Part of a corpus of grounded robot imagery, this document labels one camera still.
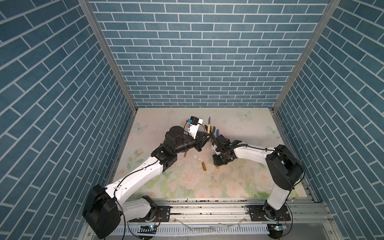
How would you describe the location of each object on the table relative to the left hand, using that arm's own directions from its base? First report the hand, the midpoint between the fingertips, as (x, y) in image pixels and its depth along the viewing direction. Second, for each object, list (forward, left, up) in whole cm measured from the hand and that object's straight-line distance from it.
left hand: (211, 136), depth 69 cm
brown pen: (+7, +14, -30) cm, 34 cm away
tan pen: (+2, +1, +5) cm, 6 cm away
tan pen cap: (-3, -6, -28) cm, 29 cm away
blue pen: (+24, -9, -30) cm, 40 cm away
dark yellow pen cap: (-1, +2, -30) cm, 30 cm away
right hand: (+1, -4, -29) cm, 29 cm away
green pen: (+26, -6, -29) cm, 39 cm away
